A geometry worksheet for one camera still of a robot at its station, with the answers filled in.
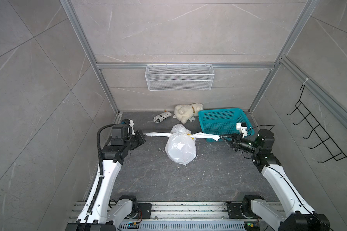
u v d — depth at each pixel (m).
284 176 0.49
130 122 0.68
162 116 1.12
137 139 0.65
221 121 1.01
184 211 0.75
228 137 0.70
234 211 0.73
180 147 0.66
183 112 1.06
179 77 1.01
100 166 0.45
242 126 0.70
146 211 0.73
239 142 0.63
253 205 0.62
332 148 0.60
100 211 0.38
